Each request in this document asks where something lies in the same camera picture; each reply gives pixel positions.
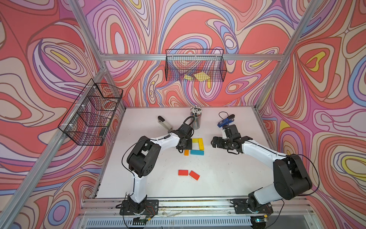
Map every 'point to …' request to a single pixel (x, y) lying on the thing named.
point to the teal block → (197, 152)
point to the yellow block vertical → (201, 144)
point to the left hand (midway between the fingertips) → (191, 147)
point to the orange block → (186, 152)
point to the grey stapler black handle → (161, 121)
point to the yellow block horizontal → (195, 140)
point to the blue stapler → (226, 121)
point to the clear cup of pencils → (196, 111)
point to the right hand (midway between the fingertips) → (218, 146)
